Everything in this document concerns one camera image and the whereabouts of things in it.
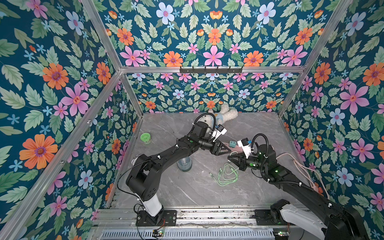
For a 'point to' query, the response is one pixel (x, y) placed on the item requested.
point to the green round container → (145, 137)
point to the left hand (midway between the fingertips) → (229, 149)
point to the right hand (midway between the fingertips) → (231, 154)
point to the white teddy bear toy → (225, 114)
